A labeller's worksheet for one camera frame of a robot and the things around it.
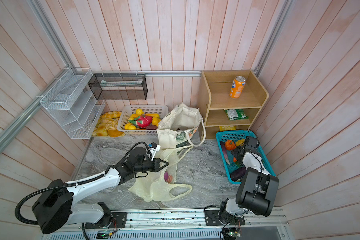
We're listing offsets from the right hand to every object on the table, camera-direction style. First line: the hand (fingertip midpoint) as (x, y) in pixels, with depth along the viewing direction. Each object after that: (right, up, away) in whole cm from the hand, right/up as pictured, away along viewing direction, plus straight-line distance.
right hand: (237, 152), depth 92 cm
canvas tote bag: (-37, +17, +16) cm, 44 cm away
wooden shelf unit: (-6, +32, -5) cm, 33 cm away
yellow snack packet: (-1, +15, +15) cm, 22 cm away
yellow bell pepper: (+4, +6, +6) cm, 10 cm away
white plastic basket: (-53, +28, +24) cm, 65 cm away
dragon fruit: (-63, +20, +13) cm, 67 cm away
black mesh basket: (-80, +46, +15) cm, 93 cm away
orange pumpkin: (-3, +4, +5) cm, 7 cm away
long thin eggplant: (-6, 0, +5) cm, 8 cm away
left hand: (-43, -6, -14) cm, 46 cm away
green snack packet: (0, +24, +2) cm, 24 cm away
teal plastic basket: (-2, +7, -21) cm, 22 cm away
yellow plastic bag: (-48, -14, -18) cm, 54 cm away
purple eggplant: (-2, -12, -6) cm, 14 cm away
